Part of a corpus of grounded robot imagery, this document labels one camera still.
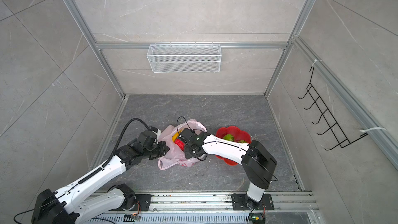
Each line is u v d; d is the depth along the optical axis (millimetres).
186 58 1002
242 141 489
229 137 903
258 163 430
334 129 641
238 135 953
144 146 599
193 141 615
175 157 794
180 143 877
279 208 729
